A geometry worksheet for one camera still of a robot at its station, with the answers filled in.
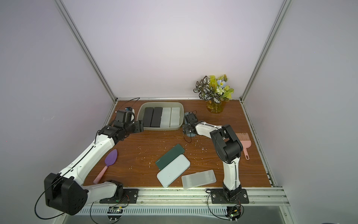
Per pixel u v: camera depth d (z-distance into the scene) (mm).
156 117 1067
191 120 796
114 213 724
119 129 572
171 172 801
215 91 924
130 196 738
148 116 1121
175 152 884
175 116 1075
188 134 930
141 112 1067
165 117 1094
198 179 779
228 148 517
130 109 725
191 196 742
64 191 387
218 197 725
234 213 700
